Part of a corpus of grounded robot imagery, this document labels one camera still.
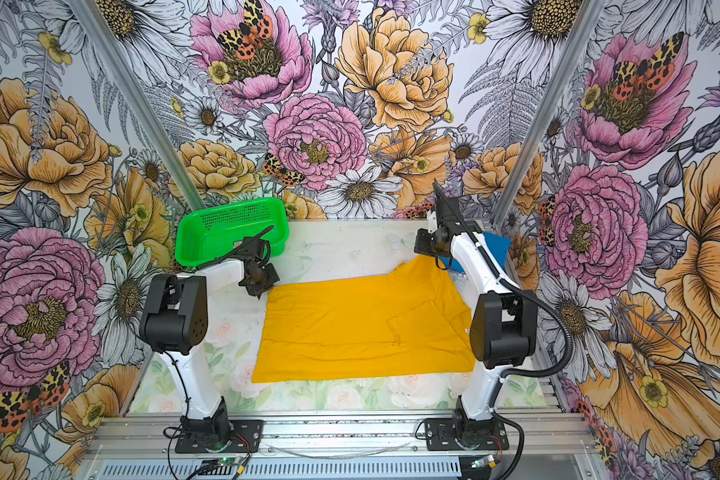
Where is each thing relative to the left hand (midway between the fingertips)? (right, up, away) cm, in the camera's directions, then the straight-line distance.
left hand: (272, 289), depth 101 cm
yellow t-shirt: (+43, -9, -6) cm, 45 cm away
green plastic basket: (-30, +19, +14) cm, 39 cm away
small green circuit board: (-1, -36, -30) cm, 47 cm away
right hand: (+48, +12, -10) cm, 50 cm away
